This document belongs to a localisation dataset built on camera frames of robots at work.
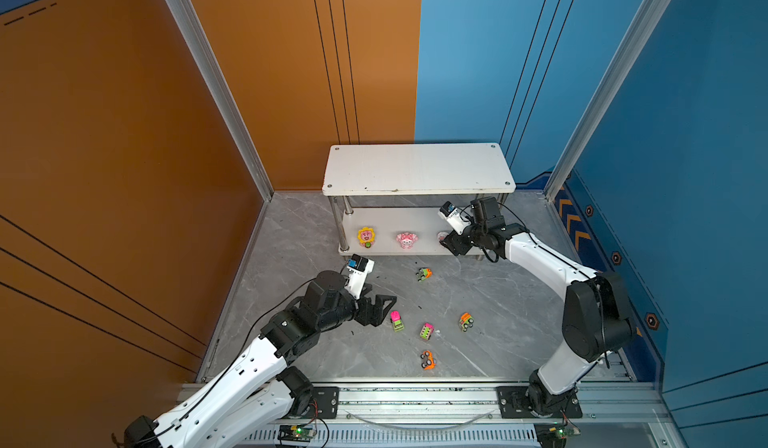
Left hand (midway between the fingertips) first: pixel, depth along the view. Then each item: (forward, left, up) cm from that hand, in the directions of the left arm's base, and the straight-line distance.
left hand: (384, 291), depth 72 cm
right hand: (+23, -19, -6) cm, 30 cm away
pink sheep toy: (+21, -6, -7) cm, 23 cm away
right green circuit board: (-26, -41, -20) cm, 53 cm away
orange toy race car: (-12, -12, -16) cm, 23 cm away
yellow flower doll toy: (+23, +7, -9) cm, 25 cm away
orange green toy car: (0, -23, -17) cm, 29 cm away
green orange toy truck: (+14, -12, -16) cm, 24 cm away
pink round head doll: (+23, -17, -7) cm, 29 cm away
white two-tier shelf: (+50, +1, -19) cm, 54 cm away
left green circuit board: (-27, +20, -21) cm, 40 cm away
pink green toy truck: (-1, -4, -17) cm, 17 cm away
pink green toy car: (-4, -12, -16) cm, 20 cm away
